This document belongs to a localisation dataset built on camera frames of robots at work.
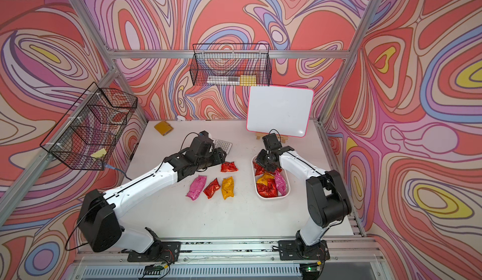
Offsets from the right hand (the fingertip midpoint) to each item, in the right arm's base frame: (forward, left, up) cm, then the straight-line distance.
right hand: (259, 166), depth 91 cm
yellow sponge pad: (+33, +57, -4) cm, 66 cm away
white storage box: (-6, -12, -1) cm, 14 cm away
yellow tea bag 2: (-6, -2, -2) cm, 7 cm away
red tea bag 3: (-12, -4, -3) cm, 13 cm away
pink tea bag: (-9, +31, -3) cm, 32 cm away
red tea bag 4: (-1, 0, -3) cm, 3 cm away
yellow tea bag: (-9, +16, -3) cm, 19 cm away
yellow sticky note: (-5, +64, +22) cm, 68 cm away
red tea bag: (-10, +23, -2) cm, 26 cm away
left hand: (-1, +16, +12) cm, 20 cm away
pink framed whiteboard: (+30, -16, +9) cm, 35 cm away
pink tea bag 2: (-8, -10, -3) cm, 13 cm away
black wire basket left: (+1, +70, +25) cm, 75 cm away
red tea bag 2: (+2, +16, -4) cm, 16 cm away
